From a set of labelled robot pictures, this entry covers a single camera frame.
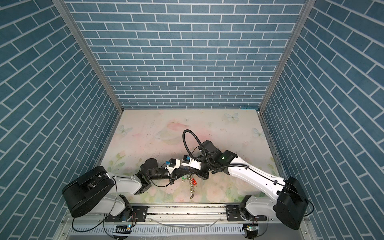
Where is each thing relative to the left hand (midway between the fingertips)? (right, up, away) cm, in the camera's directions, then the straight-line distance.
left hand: (188, 173), depth 75 cm
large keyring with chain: (+3, -6, -5) cm, 8 cm away
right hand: (+1, +2, +1) cm, 3 cm away
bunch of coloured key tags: (+3, -3, -3) cm, 5 cm away
